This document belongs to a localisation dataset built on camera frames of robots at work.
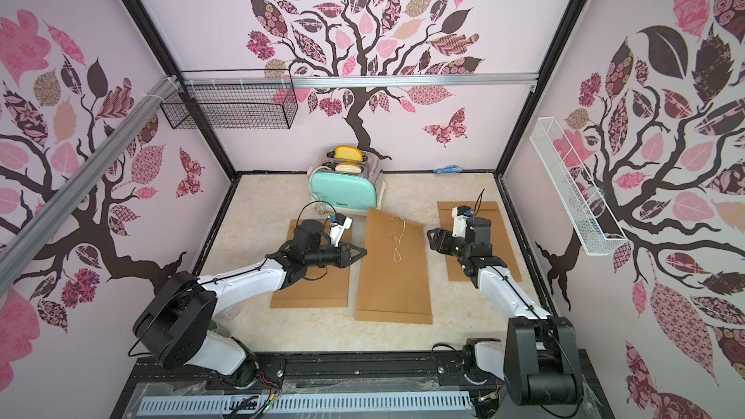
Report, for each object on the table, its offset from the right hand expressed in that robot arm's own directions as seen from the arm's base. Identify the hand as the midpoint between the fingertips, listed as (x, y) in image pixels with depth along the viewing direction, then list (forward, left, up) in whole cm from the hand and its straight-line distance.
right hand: (436, 236), depth 88 cm
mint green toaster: (+17, +33, +2) cm, 37 cm away
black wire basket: (+79, +88, +3) cm, 118 cm away
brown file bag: (-11, +14, -9) cm, 20 cm away
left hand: (-8, +22, +1) cm, 24 cm away
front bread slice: (+24, +28, +8) cm, 38 cm away
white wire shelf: (-10, -32, +21) cm, 40 cm away
